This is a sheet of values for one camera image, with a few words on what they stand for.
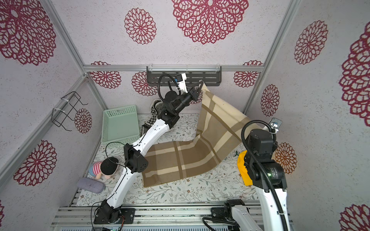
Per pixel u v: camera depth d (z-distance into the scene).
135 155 0.57
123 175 0.63
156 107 1.06
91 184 0.81
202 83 0.71
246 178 0.87
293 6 0.69
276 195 0.36
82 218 0.74
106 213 0.64
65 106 0.76
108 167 0.81
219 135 0.75
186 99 0.68
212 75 0.95
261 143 0.39
